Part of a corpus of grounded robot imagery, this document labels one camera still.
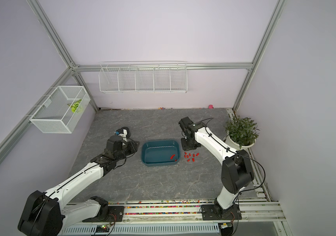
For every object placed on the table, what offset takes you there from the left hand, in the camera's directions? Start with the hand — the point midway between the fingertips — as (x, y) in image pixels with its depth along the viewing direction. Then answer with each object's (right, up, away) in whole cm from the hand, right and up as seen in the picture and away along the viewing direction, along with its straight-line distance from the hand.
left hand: (139, 143), depth 83 cm
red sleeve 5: (+35, -8, +11) cm, 38 cm away
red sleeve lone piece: (+19, -10, +10) cm, 23 cm away
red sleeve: (+27, -8, +12) cm, 31 cm away
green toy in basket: (-36, +22, -2) cm, 42 cm away
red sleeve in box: (+21, -11, +8) cm, 25 cm away
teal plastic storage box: (+11, -8, +13) cm, 19 cm away
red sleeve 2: (+30, -9, +12) cm, 34 cm away
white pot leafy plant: (+58, +6, -2) cm, 59 cm away
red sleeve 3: (+29, -12, +9) cm, 33 cm away
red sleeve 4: (+32, -12, +9) cm, 36 cm away
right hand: (+29, -2, +3) cm, 29 cm away
